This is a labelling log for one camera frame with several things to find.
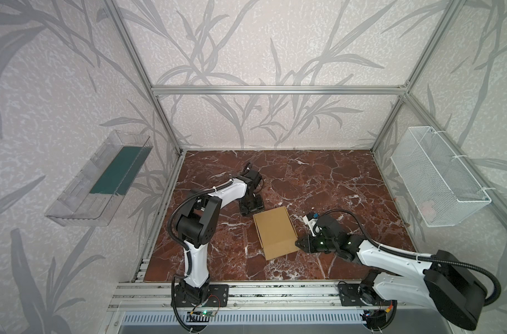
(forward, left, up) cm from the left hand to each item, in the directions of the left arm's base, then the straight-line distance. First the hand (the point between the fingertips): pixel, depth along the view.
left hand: (262, 206), depth 95 cm
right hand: (-15, -14, +3) cm, 21 cm away
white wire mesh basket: (-11, -55, +33) cm, 65 cm away
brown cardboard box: (-13, -6, +3) cm, 15 cm away
